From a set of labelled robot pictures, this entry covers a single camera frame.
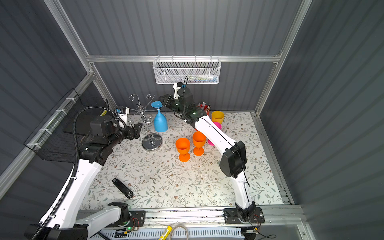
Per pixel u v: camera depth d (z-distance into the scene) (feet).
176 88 2.37
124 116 2.00
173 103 2.30
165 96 2.53
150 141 3.34
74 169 1.42
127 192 2.73
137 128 2.11
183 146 2.91
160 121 2.75
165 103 2.23
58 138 2.29
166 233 2.24
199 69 3.25
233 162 1.72
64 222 1.21
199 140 2.84
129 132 2.07
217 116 3.17
